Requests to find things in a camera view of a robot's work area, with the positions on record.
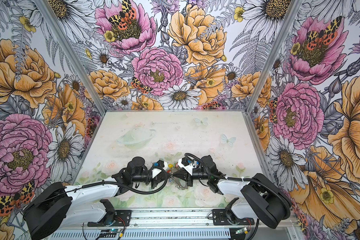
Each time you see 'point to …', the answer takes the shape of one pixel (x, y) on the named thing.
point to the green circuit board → (110, 233)
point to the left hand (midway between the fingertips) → (170, 178)
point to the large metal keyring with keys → (179, 183)
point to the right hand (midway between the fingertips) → (175, 178)
